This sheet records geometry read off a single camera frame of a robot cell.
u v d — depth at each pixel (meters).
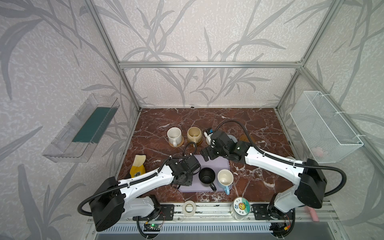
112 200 0.40
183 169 0.58
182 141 0.99
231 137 1.03
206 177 0.84
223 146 0.59
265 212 0.74
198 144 0.98
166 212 0.74
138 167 0.87
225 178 0.82
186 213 0.74
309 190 0.41
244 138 1.02
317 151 0.73
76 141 0.63
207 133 0.71
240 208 0.68
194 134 0.99
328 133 0.63
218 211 0.75
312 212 0.72
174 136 0.99
